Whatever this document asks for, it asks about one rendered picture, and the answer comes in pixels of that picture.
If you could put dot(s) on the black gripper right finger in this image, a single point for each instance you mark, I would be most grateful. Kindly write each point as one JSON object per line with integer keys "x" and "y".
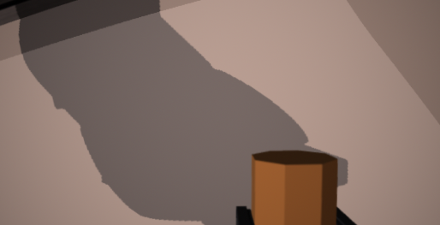
{"x": 342, "y": 219}

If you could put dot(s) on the orange-brown faceted cylinder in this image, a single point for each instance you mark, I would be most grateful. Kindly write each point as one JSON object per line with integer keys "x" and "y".
{"x": 294, "y": 188}

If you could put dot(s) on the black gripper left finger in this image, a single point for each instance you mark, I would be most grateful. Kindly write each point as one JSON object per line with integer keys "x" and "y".
{"x": 244, "y": 216}

